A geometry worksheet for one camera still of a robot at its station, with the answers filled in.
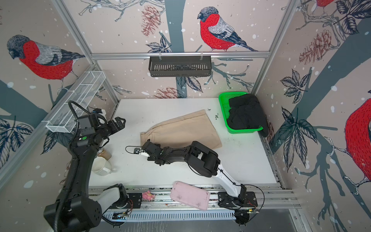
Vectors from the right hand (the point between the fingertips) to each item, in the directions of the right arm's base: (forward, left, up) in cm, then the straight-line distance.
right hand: (150, 148), depth 94 cm
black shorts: (+27, -66, +7) cm, 72 cm away
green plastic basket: (+42, -52, +3) cm, 67 cm away
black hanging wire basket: (+43, -7, +35) cm, 56 cm away
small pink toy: (-28, -6, +3) cm, 29 cm away
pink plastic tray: (-26, -28, +2) cm, 38 cm away
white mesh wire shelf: (-2, +36, +34) cm, 50 cm away
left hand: (+2, +13, +26) cm, 29 cm away
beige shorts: (+13, -20, +1) cm, 24 cm away
